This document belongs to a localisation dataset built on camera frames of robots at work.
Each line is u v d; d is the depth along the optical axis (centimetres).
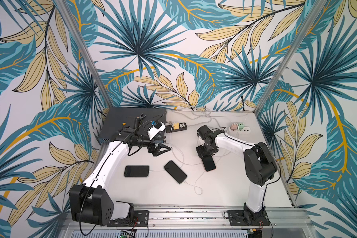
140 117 107
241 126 105
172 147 100
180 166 91
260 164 50
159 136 106
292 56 85
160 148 65
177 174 89
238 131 106
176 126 104
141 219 73
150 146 66
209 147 80
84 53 84
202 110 124
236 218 73
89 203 42
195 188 84
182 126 107
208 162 93
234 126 103
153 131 65
